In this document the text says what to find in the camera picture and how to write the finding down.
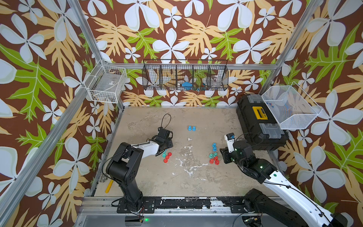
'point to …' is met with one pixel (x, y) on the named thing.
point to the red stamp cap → (165, 161)
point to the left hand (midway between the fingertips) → (170, 140)
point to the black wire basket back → (185, 75)
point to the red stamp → (217, 162)
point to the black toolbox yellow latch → (257, 124)
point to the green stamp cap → (164, 155)
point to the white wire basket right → (291, 107)
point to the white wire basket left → (107, 84)
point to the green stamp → (211, 155)
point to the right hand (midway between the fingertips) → (221, 148)
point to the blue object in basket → (187, 85)
